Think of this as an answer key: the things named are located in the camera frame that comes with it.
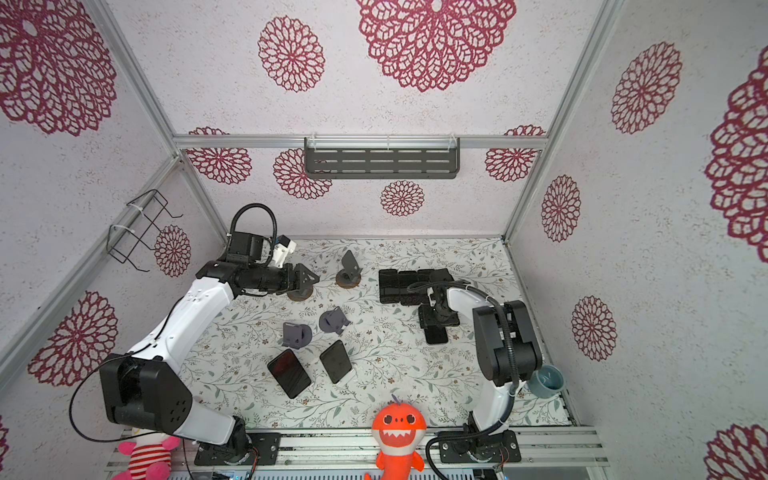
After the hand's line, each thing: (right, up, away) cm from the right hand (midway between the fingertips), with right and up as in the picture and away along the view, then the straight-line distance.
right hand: (435, 318), depth 97 cm
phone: (-15, +10, +9) cm, 20 cm away
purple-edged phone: (-1, +14, -16) cm, 21 cm away
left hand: (-37, +12, -16) cm, 42 cm away
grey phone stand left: (-43, -4, -7) cm, 44 cm away
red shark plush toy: (-14, -21, -28) cm, 38 cm away
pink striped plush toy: (-71, -27, -28) cm, 81 cm away
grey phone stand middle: (-32, 0, -5) cm, 33 cm away
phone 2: (-8, +12, +13) cm, 20 cm away
